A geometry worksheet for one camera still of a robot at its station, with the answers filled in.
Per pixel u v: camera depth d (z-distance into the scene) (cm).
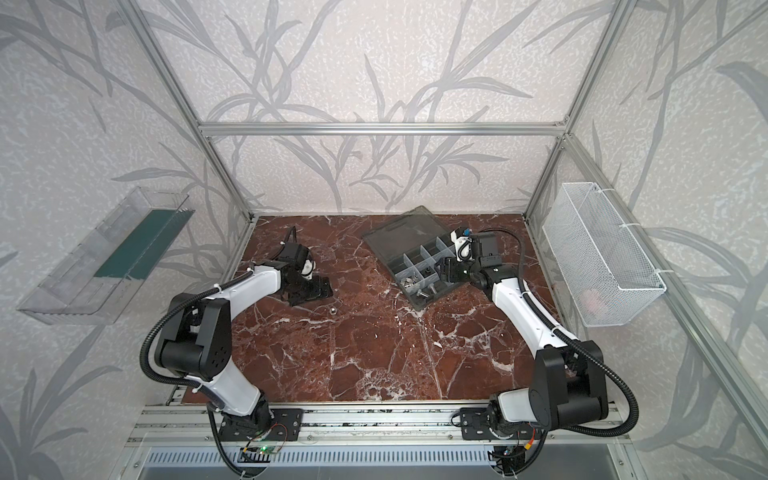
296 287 78
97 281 64
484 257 65
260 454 72
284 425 72
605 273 61
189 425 75
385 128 96
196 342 47
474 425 73
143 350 43
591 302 74
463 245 76
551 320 47
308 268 84
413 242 110
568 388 41
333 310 94
